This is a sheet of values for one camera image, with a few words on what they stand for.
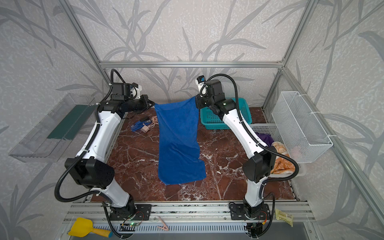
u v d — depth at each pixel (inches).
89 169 16.8
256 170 20.7
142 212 28.5
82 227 27.9
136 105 26.7
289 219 27.8
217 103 22.6
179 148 37.9
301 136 24.4
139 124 41.7
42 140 24.8
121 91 23.5
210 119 44.2
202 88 26.1
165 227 27.3
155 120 43.8
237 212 28.6
